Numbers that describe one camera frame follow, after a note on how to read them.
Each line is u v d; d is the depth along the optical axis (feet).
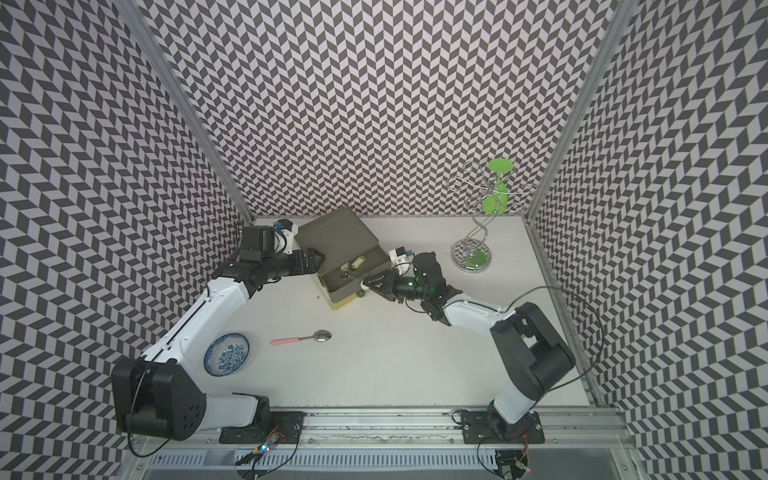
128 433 1.36
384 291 2.47
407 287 2.38
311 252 2.44
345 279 2.77
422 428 2.46
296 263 2.38
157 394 1.29
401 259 2.59
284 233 2.22
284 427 2.36
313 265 2.43
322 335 2.96
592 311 2.86
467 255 3.43
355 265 2.83
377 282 2.55
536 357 1.48
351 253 2.79
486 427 2.14
